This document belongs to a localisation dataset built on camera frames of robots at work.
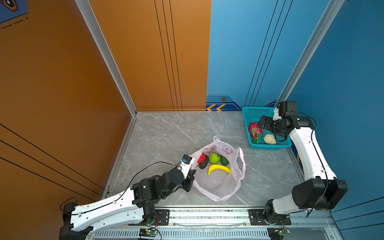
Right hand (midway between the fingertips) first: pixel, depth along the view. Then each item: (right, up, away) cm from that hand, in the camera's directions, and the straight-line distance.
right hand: (264, 125), depth 80 cm
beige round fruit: (+11, -9, +16) cm, 21 cm away
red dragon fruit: (+2, -5, +17) cm, 18 cm away
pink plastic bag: (-24, -33, +3) cm, 41 cm away
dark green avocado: (-21, -21, +7) cm, 30 cm away
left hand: (-37, -21, -12) cm, 44 cm away
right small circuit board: (+2, -51, -10) cm, 52 cm away
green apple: (-26, -20, +9) cm, 34 cm away
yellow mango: (-26, -25, +8) cm, 37 cm away
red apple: (-34, -19, +5) cm, 39 cm away
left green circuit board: (-60, -51, -10) cm, 79 cm away
